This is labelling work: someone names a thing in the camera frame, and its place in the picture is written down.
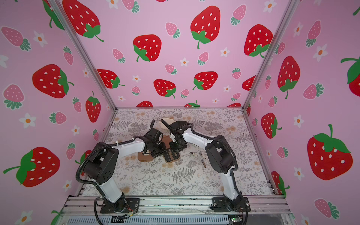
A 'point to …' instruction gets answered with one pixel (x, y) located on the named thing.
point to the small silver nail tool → (195, 154)
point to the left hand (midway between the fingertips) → (169, 152)
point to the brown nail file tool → (205, 166)
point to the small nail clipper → (204, 156)
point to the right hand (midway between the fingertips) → (171, 153)
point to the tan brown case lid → (143, 158)
